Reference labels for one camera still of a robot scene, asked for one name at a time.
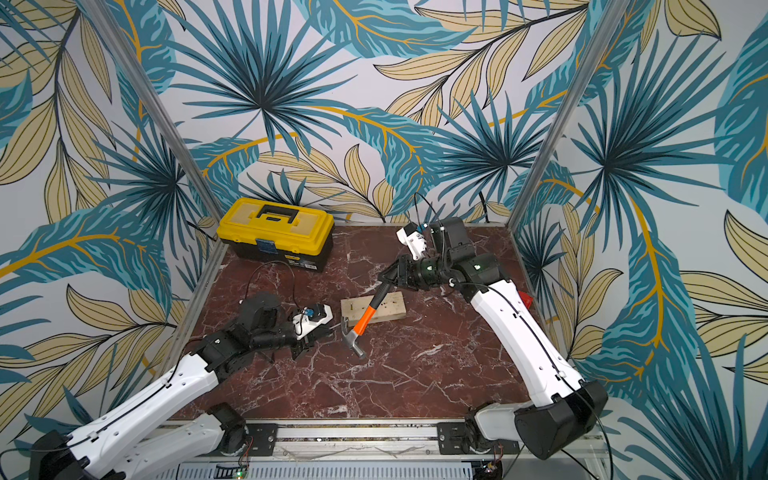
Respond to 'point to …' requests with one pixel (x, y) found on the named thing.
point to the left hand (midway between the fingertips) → (328, 333)
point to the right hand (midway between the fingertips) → (381, 277)
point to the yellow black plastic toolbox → (298, 234)
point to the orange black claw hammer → (351, 336)
